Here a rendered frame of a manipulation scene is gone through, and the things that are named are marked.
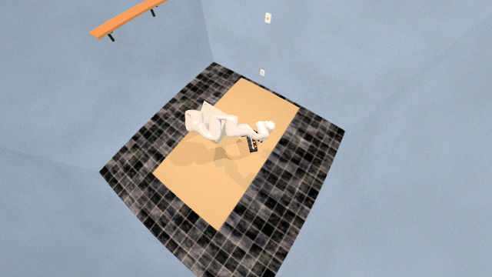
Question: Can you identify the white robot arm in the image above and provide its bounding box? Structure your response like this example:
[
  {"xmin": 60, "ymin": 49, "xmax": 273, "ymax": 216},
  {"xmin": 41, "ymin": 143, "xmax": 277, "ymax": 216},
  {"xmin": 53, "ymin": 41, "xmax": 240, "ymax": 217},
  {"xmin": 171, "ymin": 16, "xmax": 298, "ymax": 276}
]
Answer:
[{"xmin": 185, "ymin": 110, "xmax": 275, "ymax": 141}]

